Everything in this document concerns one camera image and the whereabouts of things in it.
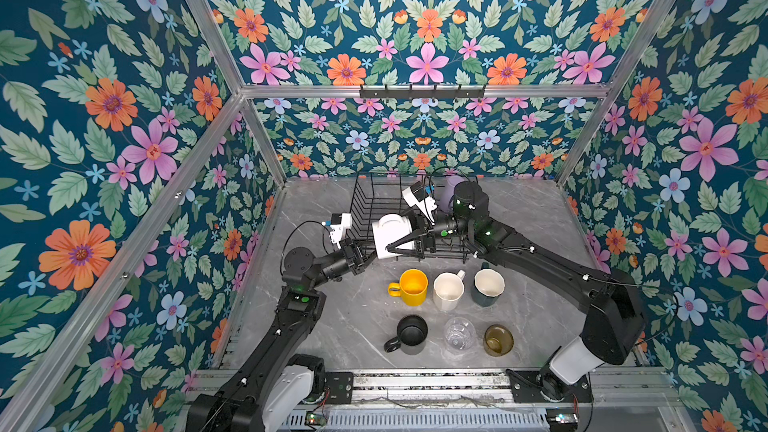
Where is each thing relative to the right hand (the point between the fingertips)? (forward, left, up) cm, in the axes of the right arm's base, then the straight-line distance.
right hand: (390, 234), depth 64 cm
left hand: (-2, 0, -1) cm, 2 cm away
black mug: (-11, -5, -33) cm, 35 cm away
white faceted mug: (0, -15, -29) cm, 33 cm away
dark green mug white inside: (+1, -27, -28) cm, 39 cm away
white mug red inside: (-1, 0, +4) cm, 4 cm away
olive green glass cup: (-13, -28, -32) cm, 45 cm away
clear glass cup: (-11, -18, -33) cm, 39 cm away
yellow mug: (+2, -5, -32) cm, 32 cm away
